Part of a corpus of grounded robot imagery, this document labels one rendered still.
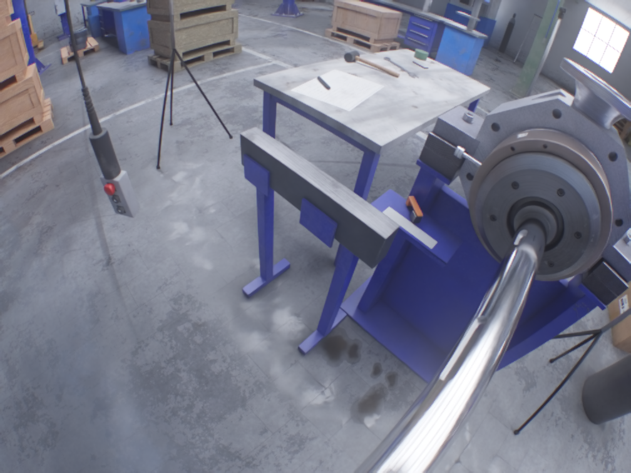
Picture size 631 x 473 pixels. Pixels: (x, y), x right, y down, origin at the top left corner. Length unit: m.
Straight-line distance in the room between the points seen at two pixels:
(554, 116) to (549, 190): 0.21
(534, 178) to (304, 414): 1.26
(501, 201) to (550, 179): 0.13
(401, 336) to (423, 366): 0.20
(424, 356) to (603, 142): 1.28
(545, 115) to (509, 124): 0.10
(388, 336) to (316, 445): 0.65
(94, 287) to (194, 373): 0.81
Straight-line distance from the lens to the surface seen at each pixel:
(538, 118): 0.82
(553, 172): 0.68
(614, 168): 0.84
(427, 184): 0.98
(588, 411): 2.37
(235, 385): 1.49
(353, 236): 0.87
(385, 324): 1.65
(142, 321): 1.72
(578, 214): 0.72
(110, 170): 0.74
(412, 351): 1.64
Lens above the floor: 1.45
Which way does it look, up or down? 50 degrees down
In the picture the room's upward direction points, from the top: 10 degrees clockwise
